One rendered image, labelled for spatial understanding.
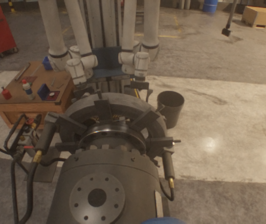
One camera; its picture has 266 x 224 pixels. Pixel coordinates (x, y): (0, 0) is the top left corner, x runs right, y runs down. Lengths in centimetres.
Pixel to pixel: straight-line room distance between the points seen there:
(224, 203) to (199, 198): 23
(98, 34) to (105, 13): 20
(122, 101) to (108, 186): 47
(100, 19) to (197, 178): 176
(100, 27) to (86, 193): 143
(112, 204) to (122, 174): 16
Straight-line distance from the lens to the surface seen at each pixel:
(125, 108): 99
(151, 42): 153
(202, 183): 185
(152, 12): 143
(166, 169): 130
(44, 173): 197
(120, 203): 70
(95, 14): 173
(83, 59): 133
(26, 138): 169
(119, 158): 83
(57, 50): 151
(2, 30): 477
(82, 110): 103
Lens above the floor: 159
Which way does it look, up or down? 43 degrees down
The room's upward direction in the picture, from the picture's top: straight up
